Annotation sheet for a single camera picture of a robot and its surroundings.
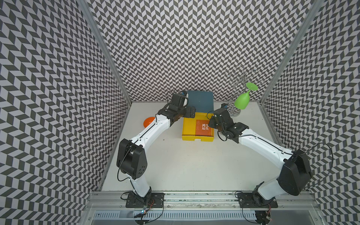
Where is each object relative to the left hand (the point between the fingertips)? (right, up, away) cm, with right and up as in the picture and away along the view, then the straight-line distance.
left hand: (188, 110), depth 86 cm
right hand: (+15, -6, -2) cm, 16 cm away
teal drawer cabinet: (+10, +6, +4) cm, 12 cm away
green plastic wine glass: (+34, +6, +1) cm, 34 cm away
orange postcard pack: (+9, -11, -1) cm, 14 cm away
